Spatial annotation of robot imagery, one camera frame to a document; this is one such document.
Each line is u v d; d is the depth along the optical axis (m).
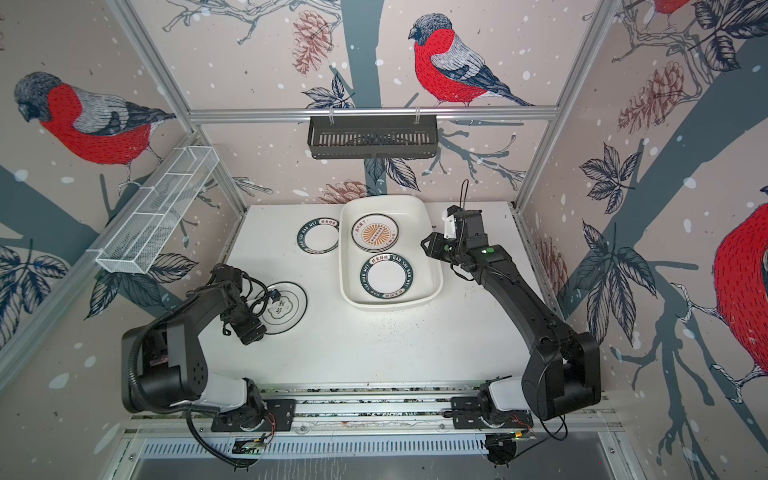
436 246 0.73
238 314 0.74
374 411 0.75
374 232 1.10
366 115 0.90
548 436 0.69
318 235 1.14
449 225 0.75
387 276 0.98
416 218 1.15
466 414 0.73
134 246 0.71
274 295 0.85
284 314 0.91
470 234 0.62
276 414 0.73
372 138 1.07
